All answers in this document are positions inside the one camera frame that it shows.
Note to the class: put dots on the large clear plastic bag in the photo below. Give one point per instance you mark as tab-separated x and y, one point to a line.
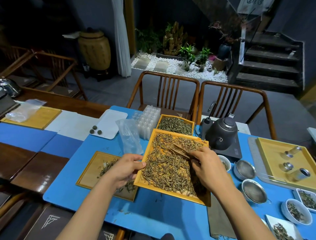
129	138

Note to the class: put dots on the white curtain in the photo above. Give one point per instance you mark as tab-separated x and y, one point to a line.
122	39

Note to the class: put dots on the grey table mat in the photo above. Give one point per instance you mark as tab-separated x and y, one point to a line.
252	155

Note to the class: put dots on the long blue table runner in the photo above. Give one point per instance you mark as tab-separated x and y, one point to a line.
22	137

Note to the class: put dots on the dark blue pot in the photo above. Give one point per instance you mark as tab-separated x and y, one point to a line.
224	51

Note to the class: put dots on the metal tea strainer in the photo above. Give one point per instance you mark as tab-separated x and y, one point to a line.
254	192
244	170

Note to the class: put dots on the dark staircase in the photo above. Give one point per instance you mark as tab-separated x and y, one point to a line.
269	64

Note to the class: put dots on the white square stool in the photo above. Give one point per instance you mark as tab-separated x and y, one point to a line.
312	133

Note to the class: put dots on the person's left forearm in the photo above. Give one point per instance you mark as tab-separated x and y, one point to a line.
93	215

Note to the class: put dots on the person's left hand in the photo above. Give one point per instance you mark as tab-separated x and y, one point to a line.
123	170

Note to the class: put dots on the short blue mat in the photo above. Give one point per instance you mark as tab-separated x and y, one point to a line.
61	146

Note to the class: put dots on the bamboo tweezers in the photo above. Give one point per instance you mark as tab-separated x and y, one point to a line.
181	151

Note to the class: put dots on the wooden armchair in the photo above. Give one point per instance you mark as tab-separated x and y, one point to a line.
56	56
168	74
12	202
119	235
234	85

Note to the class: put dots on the person's dark trousers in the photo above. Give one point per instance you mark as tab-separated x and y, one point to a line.
153	237

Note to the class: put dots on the person's right hand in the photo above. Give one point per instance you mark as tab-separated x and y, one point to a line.
212	170

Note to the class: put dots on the white rectangular plate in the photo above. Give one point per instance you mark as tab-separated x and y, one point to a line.
109	123

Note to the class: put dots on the white table mat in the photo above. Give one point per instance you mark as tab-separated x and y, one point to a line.
59	122
79	128

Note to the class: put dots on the white tea cup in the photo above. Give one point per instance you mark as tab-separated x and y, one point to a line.
226	163

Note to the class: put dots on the small green potted plant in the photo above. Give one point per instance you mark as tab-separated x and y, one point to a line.
203	56
187	55

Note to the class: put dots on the large light wooden tray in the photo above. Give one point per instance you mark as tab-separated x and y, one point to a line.
270	163

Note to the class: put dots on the white pebble bed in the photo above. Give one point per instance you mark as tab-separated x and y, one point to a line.
172	63

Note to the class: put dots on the silver tea tin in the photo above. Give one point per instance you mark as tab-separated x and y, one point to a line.
286	167
298	175
290	152

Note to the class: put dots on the green garden plants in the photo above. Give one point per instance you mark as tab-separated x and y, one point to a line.
148	40

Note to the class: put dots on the small clear plastic bag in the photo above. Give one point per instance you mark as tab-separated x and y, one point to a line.
22	111

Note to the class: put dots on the silver tin canister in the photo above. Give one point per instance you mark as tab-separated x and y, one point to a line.
10	87

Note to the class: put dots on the small yellow bamboo board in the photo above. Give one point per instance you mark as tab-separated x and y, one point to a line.
42	118

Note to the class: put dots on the dark grey kettle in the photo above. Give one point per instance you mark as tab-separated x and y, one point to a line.
221	133

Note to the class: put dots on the brown stump pot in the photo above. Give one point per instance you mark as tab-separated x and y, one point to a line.
219	64

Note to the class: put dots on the rectangular wooden tray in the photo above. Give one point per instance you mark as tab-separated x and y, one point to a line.
86	175

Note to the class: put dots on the square wooden tray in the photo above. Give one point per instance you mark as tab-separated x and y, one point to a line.
150	146

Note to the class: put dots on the deep wooden tray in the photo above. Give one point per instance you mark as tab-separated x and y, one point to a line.
175	115

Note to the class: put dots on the grey brown cloth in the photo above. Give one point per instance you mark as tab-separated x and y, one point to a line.
219	220

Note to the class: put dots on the white hanging scroll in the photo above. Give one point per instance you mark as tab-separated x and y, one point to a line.
254	6

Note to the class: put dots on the large woven jar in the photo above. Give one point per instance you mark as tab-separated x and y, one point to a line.
95	50

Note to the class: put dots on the person's right forearm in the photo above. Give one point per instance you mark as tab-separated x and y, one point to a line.
242	217

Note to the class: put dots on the clear plastic blister tray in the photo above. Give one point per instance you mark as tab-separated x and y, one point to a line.
136	116
149	122

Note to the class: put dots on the black kettle on heater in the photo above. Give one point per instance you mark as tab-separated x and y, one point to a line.
235	152

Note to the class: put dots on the white round bowl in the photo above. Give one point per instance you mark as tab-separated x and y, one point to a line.
296	212

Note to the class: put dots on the large blue mat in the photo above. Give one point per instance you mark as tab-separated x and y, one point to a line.
153	215

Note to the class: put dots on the white rectangular dish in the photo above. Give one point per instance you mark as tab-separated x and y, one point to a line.
307	200

